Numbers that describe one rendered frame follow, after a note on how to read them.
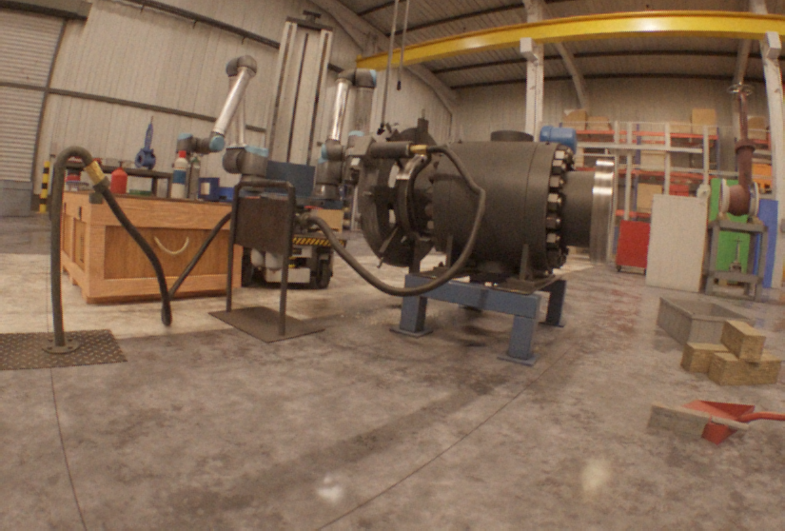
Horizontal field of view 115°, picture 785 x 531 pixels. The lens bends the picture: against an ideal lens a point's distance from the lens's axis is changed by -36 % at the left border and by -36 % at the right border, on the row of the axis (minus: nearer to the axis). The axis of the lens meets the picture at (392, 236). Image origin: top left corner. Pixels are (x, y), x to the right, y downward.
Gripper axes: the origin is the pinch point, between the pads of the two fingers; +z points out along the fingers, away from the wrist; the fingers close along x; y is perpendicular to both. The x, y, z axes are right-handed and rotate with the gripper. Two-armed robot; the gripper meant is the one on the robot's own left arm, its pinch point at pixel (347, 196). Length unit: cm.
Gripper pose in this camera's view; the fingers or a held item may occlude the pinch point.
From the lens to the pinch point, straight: 193.5
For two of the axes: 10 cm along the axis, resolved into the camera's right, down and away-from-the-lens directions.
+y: 3.7, -3.3, -8.7
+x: 9.3, 2.0, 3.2
